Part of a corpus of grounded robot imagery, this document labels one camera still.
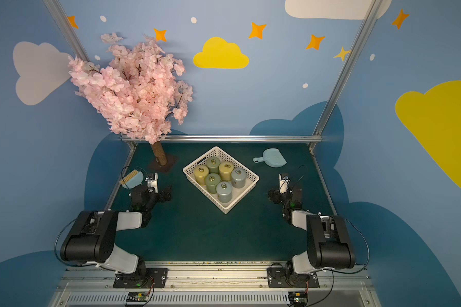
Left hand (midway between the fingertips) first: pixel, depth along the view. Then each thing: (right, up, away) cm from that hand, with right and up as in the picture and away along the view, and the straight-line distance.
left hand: (161, 183), depth 95 cm
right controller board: (+61, -43, -22) cm, 78 cm away
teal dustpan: (+60, +14, +21) cm, 65 cm away
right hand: (+61, -1, +1) cm, 61 cm away
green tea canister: (+25, +1, +1) cm, 25 cm away
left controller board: (0, -41, -23) cm, 47 cm away
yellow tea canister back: (+32, +7, +5) cm, 33 cm away
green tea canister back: (+26, +10, +7) cm, 28 cm away
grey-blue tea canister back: (+39, +2, +3) cm, 40 cm away
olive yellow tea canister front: (+19, +4, +4) cm, 20 cm away
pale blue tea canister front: (+32, -3, -2) cm, 32 cm away
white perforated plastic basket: (+38, -6, +4) cm, 39 cm away
